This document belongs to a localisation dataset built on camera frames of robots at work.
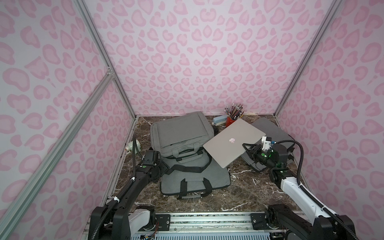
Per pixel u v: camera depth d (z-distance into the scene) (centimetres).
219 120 110
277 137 104
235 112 104
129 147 92
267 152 73
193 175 86
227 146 90
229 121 104
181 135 97
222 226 72
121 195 46
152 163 66
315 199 46
